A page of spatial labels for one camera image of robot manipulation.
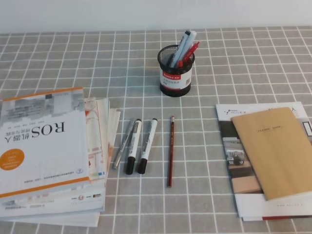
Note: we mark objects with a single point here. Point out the black mesh pen holder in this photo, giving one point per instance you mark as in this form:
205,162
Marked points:
174,82

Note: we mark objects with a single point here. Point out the silver gel pen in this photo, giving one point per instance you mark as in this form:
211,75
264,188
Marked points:
119,155

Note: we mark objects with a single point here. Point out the red pen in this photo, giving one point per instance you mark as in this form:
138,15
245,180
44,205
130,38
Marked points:
187,56

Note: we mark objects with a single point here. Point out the red pencil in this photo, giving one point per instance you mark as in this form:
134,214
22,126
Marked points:
171,152

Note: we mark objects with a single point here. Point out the white marker on table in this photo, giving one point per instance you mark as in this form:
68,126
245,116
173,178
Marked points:
133,146

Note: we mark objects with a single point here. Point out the white marker black end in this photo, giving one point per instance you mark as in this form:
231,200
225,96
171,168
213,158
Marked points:
175,56

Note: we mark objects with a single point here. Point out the white capped marker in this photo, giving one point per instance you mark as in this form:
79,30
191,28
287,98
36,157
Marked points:
188,44

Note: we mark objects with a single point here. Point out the stack of booklets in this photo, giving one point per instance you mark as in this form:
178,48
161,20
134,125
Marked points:
81,205

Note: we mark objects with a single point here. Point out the white ROS book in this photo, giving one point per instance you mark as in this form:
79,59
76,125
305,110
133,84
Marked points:
43,144

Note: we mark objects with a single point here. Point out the white Agilex brochure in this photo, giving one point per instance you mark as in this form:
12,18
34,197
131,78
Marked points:
249,197

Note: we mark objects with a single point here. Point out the tan classic notebook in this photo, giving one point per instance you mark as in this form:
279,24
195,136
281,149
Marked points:
278,150

